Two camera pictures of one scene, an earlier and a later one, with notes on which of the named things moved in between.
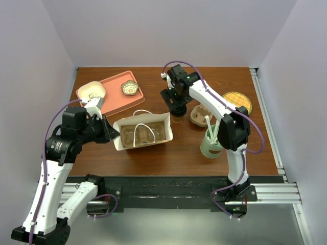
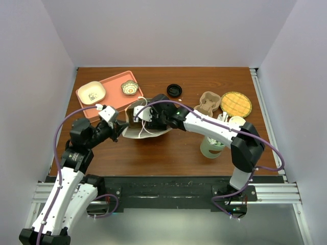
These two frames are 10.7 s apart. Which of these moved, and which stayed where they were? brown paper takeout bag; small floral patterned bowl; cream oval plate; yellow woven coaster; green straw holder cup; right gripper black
Moved: brown paper takeout bag; right gripper black
Stayed: green straw holder cup; yellow woven coaster; cream oval plate; small floral patterned bowl
